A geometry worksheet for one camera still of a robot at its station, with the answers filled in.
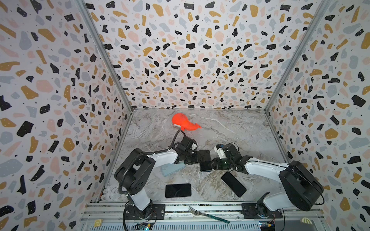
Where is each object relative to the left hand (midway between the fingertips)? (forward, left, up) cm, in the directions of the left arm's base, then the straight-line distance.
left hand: (203, 159), depth 87 cm
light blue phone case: (-3, +21, -7) cm, 22 cm away
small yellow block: (-30, +53, -5) cm, 61 cm away
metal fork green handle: (-27, +5, -5) cm, 28 cm away
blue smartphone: (-3, -1, -4) cm, 5 cm away
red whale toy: (+32, +14, 0) cm, 34 cm away
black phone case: (0, -1, +4) cm, 5 cm away
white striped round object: (-31, -50, -4) cm, 59 cm away
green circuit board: (-32, +31, -6) cm, 45 cm away
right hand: (-2, -3, -1) cm, 4 cm away
